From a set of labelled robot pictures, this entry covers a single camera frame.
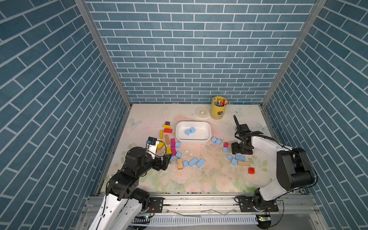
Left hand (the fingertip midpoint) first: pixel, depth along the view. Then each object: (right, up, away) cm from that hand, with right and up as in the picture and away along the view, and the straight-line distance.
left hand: (167, 153), depth 71 cm
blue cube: (+13, +9, +33) cm, 37 cm away
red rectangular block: (-5, +8, +34) cm, 35 cm away
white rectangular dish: (+20, +5, +31) cm, 37 cm away
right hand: (+43, -5, +22) cm, 49 cm away
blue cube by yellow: (+4, -6, +18) cm, 19 cm away
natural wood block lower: (+5, -11, +15) cm, 19 cm away
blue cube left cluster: (+9, +7, +31) cm, 33 cm away
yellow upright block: (-9, +6, +31) cm, 32 cm away
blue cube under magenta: (+34, -4, +23) cm, 41 cm away
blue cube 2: (+37, -8, +20) cm, 43 cm away
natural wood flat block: (+45, -11, +18) cm, 50 cm away
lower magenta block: (0, -4, +23) cm, 23 cm away
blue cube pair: (+27, +2, +26) cm, 38 cm away
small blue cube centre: (+8, -11, +16) cm, 21 cm away
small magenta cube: (+35, -1, +24) cm, 43 cm away
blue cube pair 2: (+31, +1, +25) cm, 39 cm away
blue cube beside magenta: (+3, 0, +23) cm, 24 cm away
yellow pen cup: (+33, +26, +36) cm, 55 cm away
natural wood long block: (-5, +2, +28) cm, 29 cm away
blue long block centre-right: (+18, -11, +18) cm, 27 cm away
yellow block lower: (-3, -4, +23) cm, 23 cm away
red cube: (+48, -14, +14) cm, 52 cm away
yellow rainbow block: (-9, -1, +23) cm, 25 cm away
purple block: (-6, +13, +35) cm, 38 cm away
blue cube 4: (0, -8, +17) cm, 19 cm away
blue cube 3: (+38, -10, +16) cm, 43 cm away
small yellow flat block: (-7, +11, +34) cm, 36 cm away
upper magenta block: (-1, +1, +26) cm, 26 cm away
